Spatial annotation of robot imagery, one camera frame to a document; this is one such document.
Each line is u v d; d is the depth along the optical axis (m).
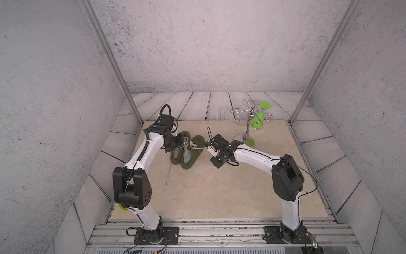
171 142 0.73
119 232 0.76
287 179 0.50
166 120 0.69
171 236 0.73
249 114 0.87
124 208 0.50
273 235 0.73
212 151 0.80
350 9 0.71
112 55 0.86
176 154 0.99
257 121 0.83
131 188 0.46
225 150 0.67
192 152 0.99
